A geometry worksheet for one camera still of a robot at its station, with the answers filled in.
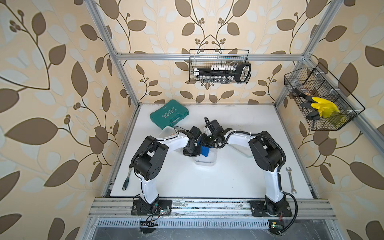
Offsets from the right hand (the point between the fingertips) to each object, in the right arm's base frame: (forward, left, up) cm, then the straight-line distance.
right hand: (198, 143), depth 97 cm
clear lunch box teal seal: (-11, -7, -1) cm, 13 cm away
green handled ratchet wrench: (-22, +41, 0) cm, 46 cm away
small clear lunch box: (+7, +19, +4) cm, 21 cm away
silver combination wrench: (-29, -51, -3) cm, 58 cm away
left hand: (-7, +2, 0) cm, 7 cm away
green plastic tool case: (+23, +20, +4) cm, 31 cm away
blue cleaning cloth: (-7, -4, +4) cm, 9 cm away
